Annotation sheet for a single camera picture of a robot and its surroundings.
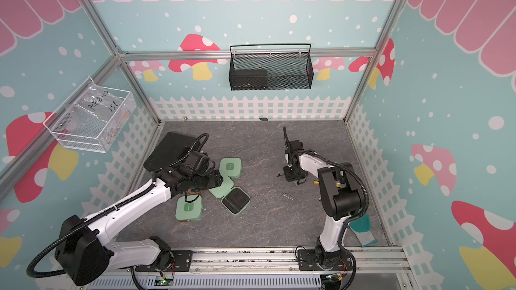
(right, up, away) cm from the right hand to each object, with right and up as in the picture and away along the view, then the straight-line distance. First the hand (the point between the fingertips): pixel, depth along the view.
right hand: (292, 176), depth 97 cm
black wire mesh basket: (-11, +52, -3) cm, 53 cm away
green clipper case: (-30, +5, 0) cm, 30 cm away
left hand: (-33, -1, -15) cm, 37 cm away
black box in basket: (-21, +46, -6) cm, 50 cm away
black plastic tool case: (-61, +14, +6) cm, 63 cm away
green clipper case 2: (-27, -9, -9) cm, 30 cm away
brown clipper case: (-36, -1, -28) cm, 45 cm away
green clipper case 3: (-46, -13, -12) cm, 49 cm away
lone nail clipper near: (-3, -9, -6) cm, 11 cm away
